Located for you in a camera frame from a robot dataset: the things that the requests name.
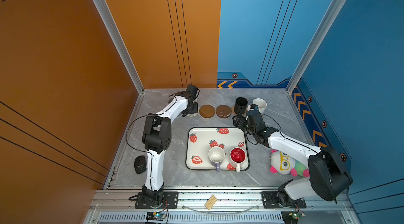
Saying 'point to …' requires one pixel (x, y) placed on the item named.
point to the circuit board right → (291, 216)
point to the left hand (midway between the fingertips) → (192, 108)
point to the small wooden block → (211, 202)
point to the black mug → (240, 105)
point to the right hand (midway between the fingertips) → (236, 119)
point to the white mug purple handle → (216, 154)
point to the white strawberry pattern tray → (201, 139)
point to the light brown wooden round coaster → (206, 111)
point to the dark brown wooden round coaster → (223, 111)
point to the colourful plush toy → (283, 163)
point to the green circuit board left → (155, 216)
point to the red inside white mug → (238, 155)
